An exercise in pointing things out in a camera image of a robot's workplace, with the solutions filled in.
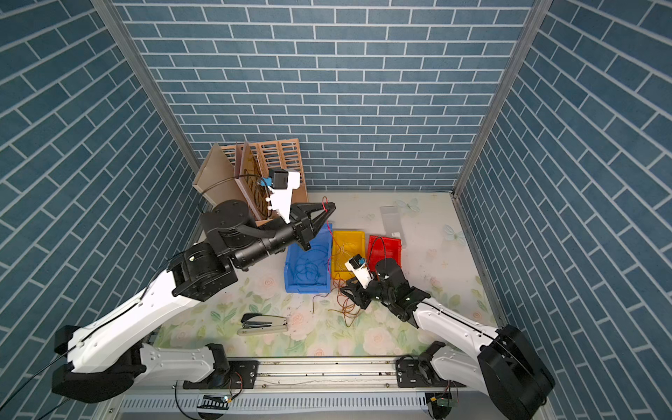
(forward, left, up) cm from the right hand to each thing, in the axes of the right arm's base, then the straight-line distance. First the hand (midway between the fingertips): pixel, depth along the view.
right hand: (347, 286), depth 80 cm
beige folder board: (+28, +48, +16) cm, 58 cm away
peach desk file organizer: (+52, +32, +10) cm, 61 cm away
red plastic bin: (+23, -12, -12) cm, 29 cm away
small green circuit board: (-26, -29, -11) cm, 41 cm away
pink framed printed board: (+32, +37, +12) cm, 50 cm away
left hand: (-2, 0, +38) cm, 38 cm away
